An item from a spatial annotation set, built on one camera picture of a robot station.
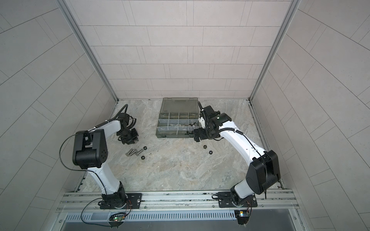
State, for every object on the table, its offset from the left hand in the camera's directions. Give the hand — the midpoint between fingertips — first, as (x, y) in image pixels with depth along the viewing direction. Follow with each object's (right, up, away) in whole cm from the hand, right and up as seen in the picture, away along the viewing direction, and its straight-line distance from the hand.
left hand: (140, 136), depth 96 cm
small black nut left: (+5, -6, -7) cm, 10 cm away
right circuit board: (+60, -32, -27) cm, 73 cm away
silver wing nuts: (+35, +8, +4) cm, 36 cm away
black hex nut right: (+46, -8, -8) cm, 48 cm away
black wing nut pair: (+32, +2, 0) cm, 32 cm away
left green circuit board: (+1, -31, -32) cm, 45 cm away
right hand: (+40, +3, -16) cm, 43 cm away
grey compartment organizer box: (+26, +12, +3) cm, 28 cm away
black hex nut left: (+5, -11, -11) cm, 16 cm away
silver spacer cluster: (-3, -8, -10) cm, 13 cm away
